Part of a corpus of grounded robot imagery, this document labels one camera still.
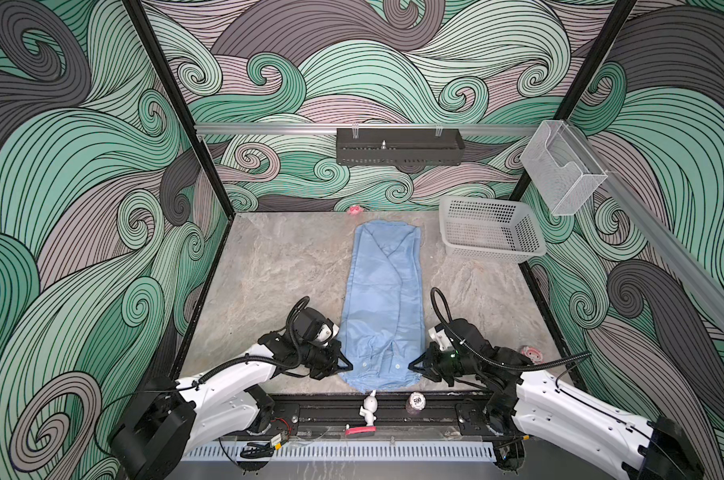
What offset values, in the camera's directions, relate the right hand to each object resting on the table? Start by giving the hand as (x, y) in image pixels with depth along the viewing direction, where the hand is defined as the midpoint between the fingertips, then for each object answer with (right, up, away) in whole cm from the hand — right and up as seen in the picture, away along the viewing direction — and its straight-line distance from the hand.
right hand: (408, 369), depth 75 cm
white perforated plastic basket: (+39, +36, +40) cm, 67 cm away
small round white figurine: (+1, -6, -4) cm, 8 cm away
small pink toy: (-14, +45, +44) cm, 64 cm away
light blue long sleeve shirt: (-5, +8, +10) cm, 14 cm away
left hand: (-14, 0, +2) cm, 14 cm away
